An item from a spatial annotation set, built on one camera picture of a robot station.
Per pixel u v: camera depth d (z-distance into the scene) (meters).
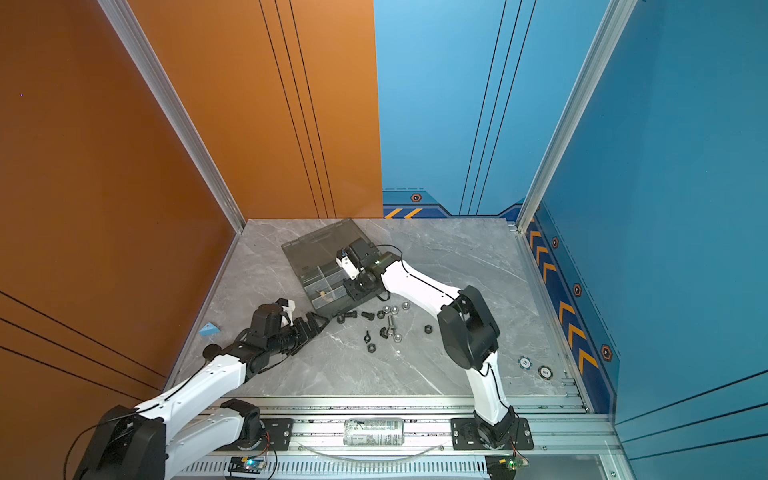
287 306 0.81
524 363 0.85
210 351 0.78
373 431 0.70
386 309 0.96
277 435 0.74
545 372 0.83
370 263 0.69
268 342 0.67
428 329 0.92
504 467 0.70
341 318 0.92
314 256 1.12
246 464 0.71
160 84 0.81
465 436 0.72
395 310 0.96
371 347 0.87
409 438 0.75
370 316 0.94
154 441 0.40
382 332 0.91
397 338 0.89
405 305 0.97
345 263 0.81
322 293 0.99
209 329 0.91
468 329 0.51
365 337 0.89
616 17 0.70
